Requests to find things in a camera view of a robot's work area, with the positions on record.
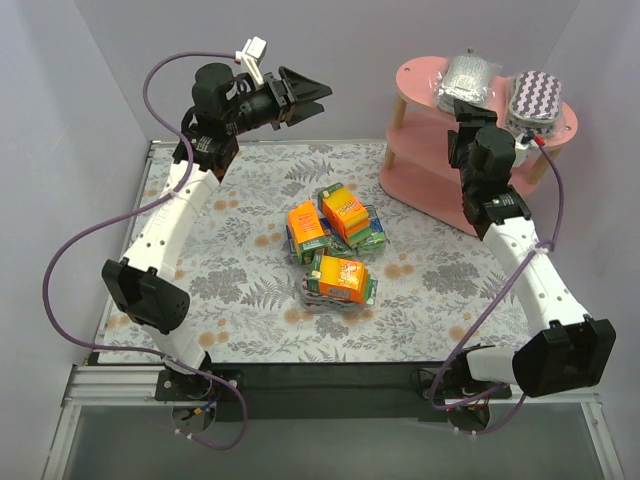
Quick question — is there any silver scrubber sponge pack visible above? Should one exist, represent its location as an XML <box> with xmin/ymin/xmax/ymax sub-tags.
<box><xmin>430</xmin><ymin>51</ymin><xmax>502</xmax><ymax>114</ymax></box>

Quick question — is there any purple wavy sponge pack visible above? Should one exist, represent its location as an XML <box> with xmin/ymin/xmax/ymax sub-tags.
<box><xmin>504</xmin><ymin>70</ymin><xmax>563</xmax><ymax>138</ymax></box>
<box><xmin>299</xmin><ymin>278</ymin><xmax>376</xmax><ymax>313</ymax></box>

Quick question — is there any orange boxed sponge pack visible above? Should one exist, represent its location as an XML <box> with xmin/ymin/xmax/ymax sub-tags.
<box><xmin>317</xmin><ymin>183</ymin><xmax>372</xmax><ymax>247</ymax></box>
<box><xmin>287</xmin><ymin>200</ymin><xmax>327</xmax><ymax>265</ymax></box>
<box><xmin>306</xmin><ymin>255</ymin><xmax>378</xmax><ymax>305</ymax></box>

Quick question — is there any green blue sponge pack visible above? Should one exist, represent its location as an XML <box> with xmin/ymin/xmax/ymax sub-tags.
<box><xmin>320</xmin><ymin>218</ymin><xmax>356</xmax><ymax>258</ymax></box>
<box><xmin>285</xmin><ymin>226</ymin><xmax>303</xmax><ymax>265</ymax></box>
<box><xmin>355</xmin><ymin>205</ymin><xmax>387</xmax><ymax>256</ymax></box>

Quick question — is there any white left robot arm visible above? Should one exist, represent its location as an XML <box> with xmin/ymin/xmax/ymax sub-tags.
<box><xmin>102</xmin><ymin>63</ymin><xmax>332</xmax><ymax>375</ymax></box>

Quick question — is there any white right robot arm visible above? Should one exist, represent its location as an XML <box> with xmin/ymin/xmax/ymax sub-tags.
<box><xmin>428</xmin><ymin>100</ymin><xmax>616</xmax><ymax>400</ymax></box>

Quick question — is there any pink three-tier shelf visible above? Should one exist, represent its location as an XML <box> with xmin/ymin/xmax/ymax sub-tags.
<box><xmin>379</xmin><ymin>56</ymin><xmax>578</xmax><ymax>236</ymax></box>

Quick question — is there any floral table mat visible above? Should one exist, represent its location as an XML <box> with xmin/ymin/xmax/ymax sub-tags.
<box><xmin>94</xmin><ymin>142</ymin><xmax>534</xmax><ymax>364</ymax></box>

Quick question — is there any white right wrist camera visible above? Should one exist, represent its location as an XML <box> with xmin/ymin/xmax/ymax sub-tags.
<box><xmin>513</xmin><ymin>131</ymin><xmax>546</xmax><ymax>167</ymax></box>

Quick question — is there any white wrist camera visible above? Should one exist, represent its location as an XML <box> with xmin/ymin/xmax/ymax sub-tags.
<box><xmin>513</xmin><ymin>131</ymin><xmax>546</xmax><ymax>167</ymax></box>
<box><xmin>235</xmin><ymin>36</ymin><xmax>267</xmax><ymax>87</ymax></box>

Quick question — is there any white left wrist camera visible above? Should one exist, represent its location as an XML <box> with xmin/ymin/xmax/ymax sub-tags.
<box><xmin>235</xmin><ymin>36</ymin><xmax>267</xmax><ymax>87</ymax></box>

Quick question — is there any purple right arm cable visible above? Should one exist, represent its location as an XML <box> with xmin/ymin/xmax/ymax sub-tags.
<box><xmin>427</xmin><ymin>137</ymin><xmax>564</xmax><ymax>436</ymax></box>

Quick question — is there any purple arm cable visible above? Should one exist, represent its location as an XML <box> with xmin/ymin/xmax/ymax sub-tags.
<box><xmin>42</xmin><ymin>50</ymin><xmax>249</xmax><ymax>451</ymax></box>
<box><xmin>427</xmin><ymin>137</ymin><xmax>564</xmax><ymax>436</ymax></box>

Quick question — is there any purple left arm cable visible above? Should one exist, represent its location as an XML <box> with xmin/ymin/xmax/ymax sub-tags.
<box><xmin>42</xmin><ymin>50</ymin><xmax>249</xmax><ymax>451</ymax></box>

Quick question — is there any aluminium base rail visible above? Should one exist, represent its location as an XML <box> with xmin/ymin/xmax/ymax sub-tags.
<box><xmin>42</xmin><ymin>364</ymin><xmax>624</xmax><ymax>479</ymax></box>

